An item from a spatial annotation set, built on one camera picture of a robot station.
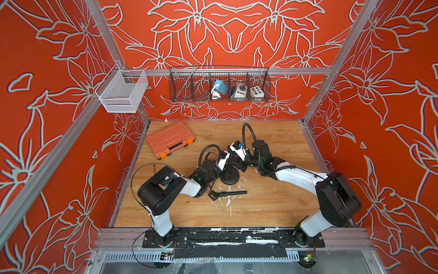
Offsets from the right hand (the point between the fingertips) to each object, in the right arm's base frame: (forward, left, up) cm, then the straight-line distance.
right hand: (227, 158), depth 83 cm
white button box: (+35, -17, +14) cm, 41 cm away
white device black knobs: (+33, -7, +17) cm, 37 cm away
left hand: (+1, -3, -5) cm, 6 cm away
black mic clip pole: (-14, +7, -14) cm, 20 cm away
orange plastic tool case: (+20, +36, -9) cm, 42 cm away
